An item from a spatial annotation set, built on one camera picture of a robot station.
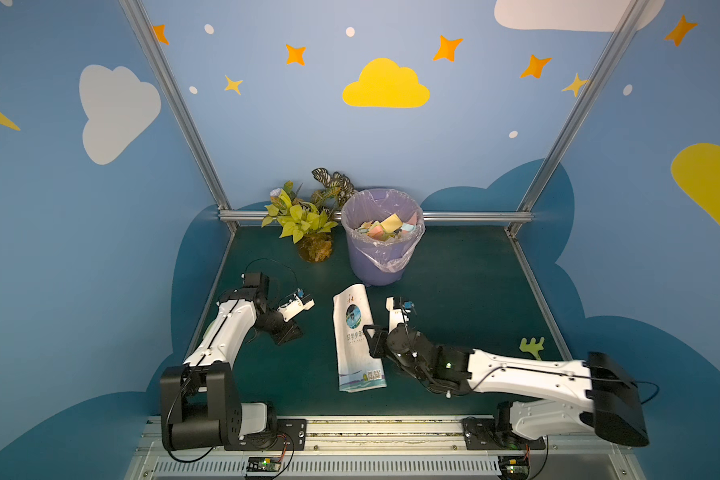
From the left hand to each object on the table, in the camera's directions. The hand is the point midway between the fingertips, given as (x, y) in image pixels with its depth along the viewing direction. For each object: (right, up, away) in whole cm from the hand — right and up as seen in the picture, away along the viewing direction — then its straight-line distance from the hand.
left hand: (294, 328), depth 85 cm
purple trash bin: (+27, +31, +17) cm, 44 cm away
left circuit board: (-5, -30, -13) cm, 33 cm away
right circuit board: (+57, -31, -13) cm, 66 cm away
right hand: (+21, +3, -11) cm, 24 cm away
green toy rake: (+72, -7, +5) cm, 73 cm away
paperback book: (+19, -7, -12) cm, 23 cm away
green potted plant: (+4, +31, +4) cm, 31 cm away
